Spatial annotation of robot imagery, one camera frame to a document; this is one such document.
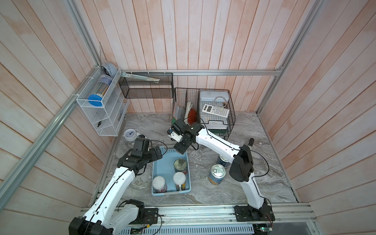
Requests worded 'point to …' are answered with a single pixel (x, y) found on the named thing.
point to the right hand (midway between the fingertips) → (180, 145)
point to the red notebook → (192, 116)
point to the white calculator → (215, 110)
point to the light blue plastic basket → (164, 167)
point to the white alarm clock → (131, 134)
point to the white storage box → (214, 96)
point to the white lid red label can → (159, 185)
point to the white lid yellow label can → (179, 178)
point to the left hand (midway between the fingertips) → (153, 155)
